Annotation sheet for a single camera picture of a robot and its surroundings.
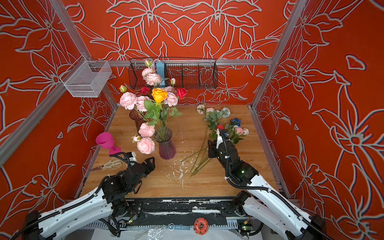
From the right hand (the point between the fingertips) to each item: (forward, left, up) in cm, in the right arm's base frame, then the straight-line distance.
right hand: (207, 140), depth 74 cm
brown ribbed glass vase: (+7, +33, +10) cm, 35 cm away
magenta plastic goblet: (+5, +57, -6) cm, 57 cm away
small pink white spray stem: (+33, -6, -19) cm, 39 cm away
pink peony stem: (-1, +28, +10) cm, 30 cm away
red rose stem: (+22, -12, -18) cm, 30 cm away
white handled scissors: (-3, +55, -20) cm, 59 cm away
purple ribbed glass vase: (+1, +22, -10) cm, 24 cm away
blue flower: (+25, -23, -17) cm, 39 cm away
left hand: (-6, +31, -12) cm, 33 cm away
